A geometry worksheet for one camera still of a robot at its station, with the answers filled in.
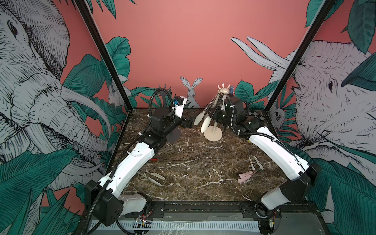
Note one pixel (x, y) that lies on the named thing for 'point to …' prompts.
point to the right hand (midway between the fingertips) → (206, 108)
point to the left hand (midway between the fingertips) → (190, 106)
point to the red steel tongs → (153, 159)
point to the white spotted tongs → (260, 167)
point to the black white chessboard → (252, 112)
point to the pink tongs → (245, 176)
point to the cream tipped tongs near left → (144, 173)
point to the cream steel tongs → (207, 121)
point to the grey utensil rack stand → (173, 134)
